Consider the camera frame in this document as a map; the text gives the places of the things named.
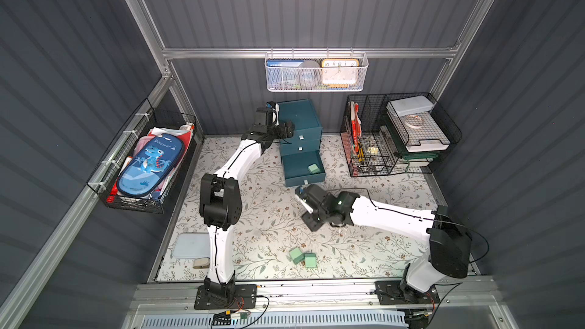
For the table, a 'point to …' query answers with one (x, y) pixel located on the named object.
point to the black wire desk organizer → (394, 134)
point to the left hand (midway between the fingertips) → (290, 127)
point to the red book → (356, 128)
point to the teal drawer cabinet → (303, 158)
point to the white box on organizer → (423, 102)
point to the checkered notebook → (423, 132)
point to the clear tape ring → (413, 120)
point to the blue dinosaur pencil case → (149, 164)
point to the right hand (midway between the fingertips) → (312, 212)
